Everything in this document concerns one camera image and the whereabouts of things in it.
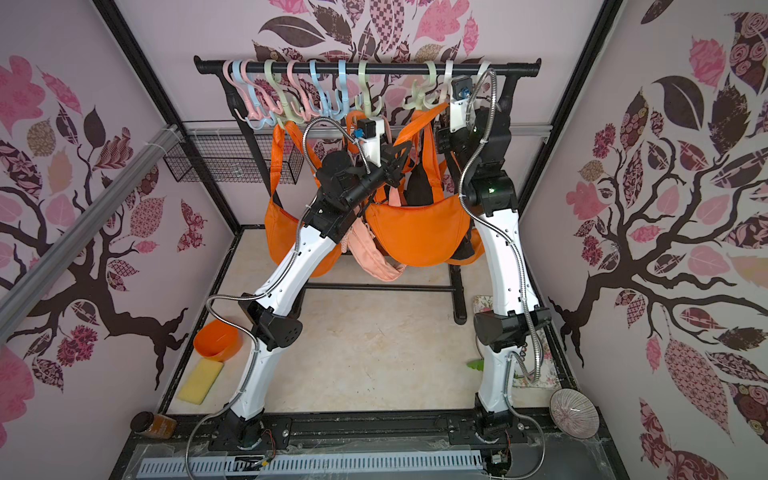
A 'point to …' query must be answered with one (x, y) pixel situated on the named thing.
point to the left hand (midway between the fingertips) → (406, 145)
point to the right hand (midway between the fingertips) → (459, 99)
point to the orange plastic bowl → (218, 341)
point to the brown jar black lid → (148, 424)
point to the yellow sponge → (200, 381)
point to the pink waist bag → (368, 252)
